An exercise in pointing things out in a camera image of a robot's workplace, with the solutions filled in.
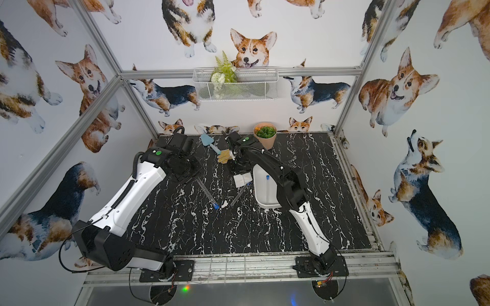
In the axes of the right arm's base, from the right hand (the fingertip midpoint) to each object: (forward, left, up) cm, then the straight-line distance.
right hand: (231, 173), depth 90 cm
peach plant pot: (+27, -17, 0) cm, 32 cm away
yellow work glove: (+18, +7, -10) cm, 22 cm away
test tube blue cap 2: (-10, 0, -11) cm, 14 cm away
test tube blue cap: (+3, -17, -11) cm, 21 cm away
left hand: (-6, +8, +12) cm, 15 cm away
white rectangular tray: (-2, -13, -11) cm, 18 cm away
